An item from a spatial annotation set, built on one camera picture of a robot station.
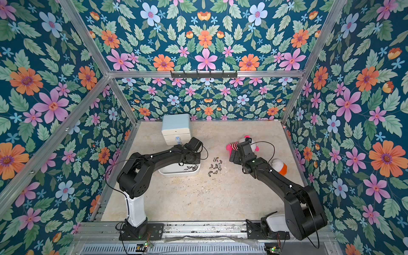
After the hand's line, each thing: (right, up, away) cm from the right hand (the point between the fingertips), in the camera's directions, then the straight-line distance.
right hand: (239, 154), depth 89 cm
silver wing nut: (-15, -5, +10) cm, 18 cm away
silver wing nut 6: (-17, -12, +4) cm, 21 cm away
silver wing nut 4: (-13, -8, +7) cm, 17 cm away
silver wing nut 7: (-14, -11, +4) cm, 18 cm away
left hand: (-24, -4, +8) cm, 26 cm away
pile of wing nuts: (-27, -9, +7) cm, 29 cm away
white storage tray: (-38, -10, +6) cm, 40 cm away
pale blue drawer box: (-38, +15, +8) cm, 42 cm away
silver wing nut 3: (-16, -8, +7) cm, 19 cm away
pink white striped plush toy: (-3, +4, +8) cm, 9 cm away
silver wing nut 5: (-11, -10, +6) cm, 16 cm away
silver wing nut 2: (-10, -6, +9) cm, 15 cm away
